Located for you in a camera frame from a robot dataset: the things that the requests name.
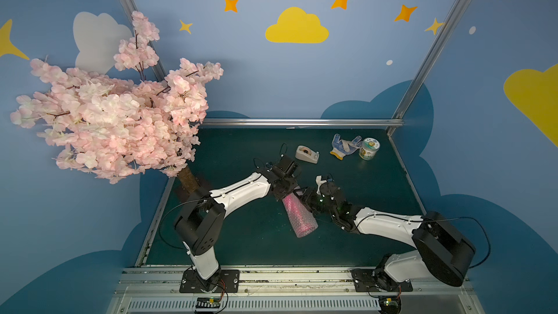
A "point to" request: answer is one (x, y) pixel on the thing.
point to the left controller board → (208, 304)
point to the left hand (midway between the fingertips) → (296, 185)
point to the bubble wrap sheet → (302, 222)
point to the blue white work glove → (341, 147)
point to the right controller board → (390, 304)
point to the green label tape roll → (368, 148)
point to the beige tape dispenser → (306, 154)
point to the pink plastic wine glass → (301, 219)
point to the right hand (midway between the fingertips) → (297, 190)
